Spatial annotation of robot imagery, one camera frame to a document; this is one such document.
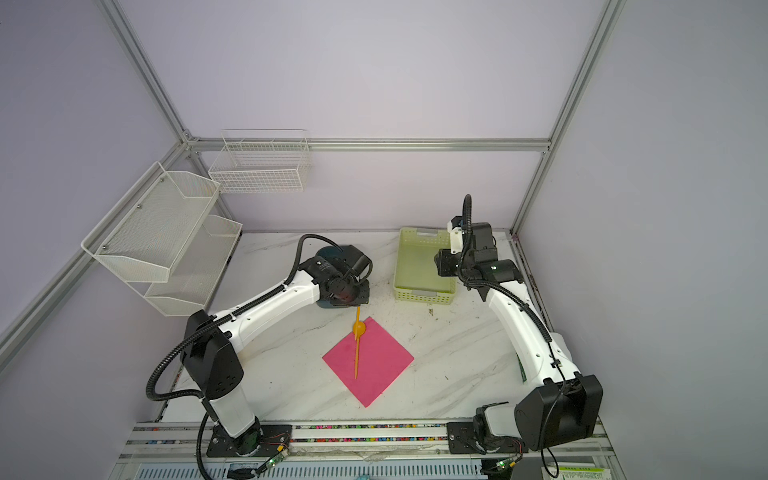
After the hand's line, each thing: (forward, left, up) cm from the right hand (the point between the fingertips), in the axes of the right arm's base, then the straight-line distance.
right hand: (438, 255), depth 79 cm
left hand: (-8, +22, -11) cm, 25 cm away
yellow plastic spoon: (-12, +24, -24) cm, 36 cm away
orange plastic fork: (-8, +24, -25) cm, 35 cm away
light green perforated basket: (+15, +5, -28) cm, 32 cm away
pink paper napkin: (-18, +16, -28) cm, 37 cm away
